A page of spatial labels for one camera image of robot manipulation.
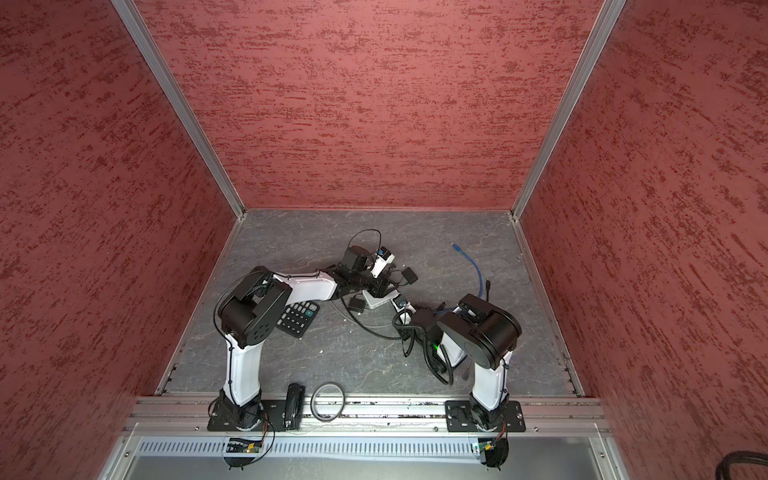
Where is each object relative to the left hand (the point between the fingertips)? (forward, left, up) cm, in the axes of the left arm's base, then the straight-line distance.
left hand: (391, 287), depth 96 cm
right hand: (-7, -2, -3) cm, 8 cm away
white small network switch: (-6, +5, +1) cm, 8 cm away
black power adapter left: (-7, +11, 0) cm, 13 cm away
